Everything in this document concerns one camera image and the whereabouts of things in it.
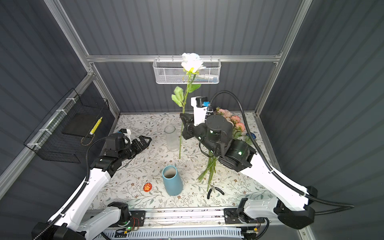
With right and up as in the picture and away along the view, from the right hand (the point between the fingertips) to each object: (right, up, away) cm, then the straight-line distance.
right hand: (182, 116), depth 54 cm
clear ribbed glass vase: (-9, -11, +34) cm, 37 cm away
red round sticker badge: (-22, -38, +29) cm, 53 cm away
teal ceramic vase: (-6, -29, +14) cm, 33 cm away
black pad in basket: (-53, -2, +21) cm, 57 cm away
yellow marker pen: (-46, -3, +21) cm, 51 cm away
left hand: (-21, -12, +24) cm, 34 cm away
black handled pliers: (+15, -38, +29) cm, 50 cm away
